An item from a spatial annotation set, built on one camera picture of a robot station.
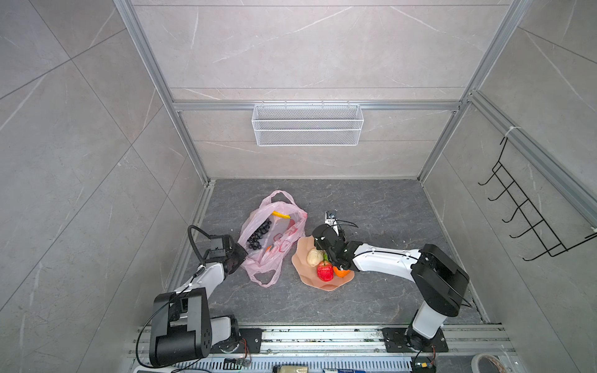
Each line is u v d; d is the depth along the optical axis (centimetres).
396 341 73
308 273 86
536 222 63
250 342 73
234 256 76
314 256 86
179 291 45
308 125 101
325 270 82
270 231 100
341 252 66
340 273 81
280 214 101
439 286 45
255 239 95
